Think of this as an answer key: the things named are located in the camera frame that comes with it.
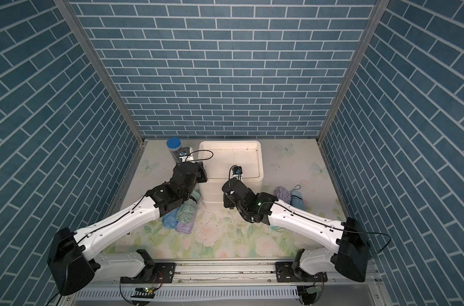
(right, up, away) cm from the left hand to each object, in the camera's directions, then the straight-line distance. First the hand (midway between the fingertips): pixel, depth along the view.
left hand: (208, 165), depth 78 cm
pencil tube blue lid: (-20, +10, +15) cm, 27 cm away
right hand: (+8, -11, -1) cm, 14 cm away
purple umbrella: (-11, -28, +5) cm, 30 cm away
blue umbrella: (+41, -18, +15) cm, 47 cm away
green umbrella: (-11, -21, +4) cm, 24 cm away
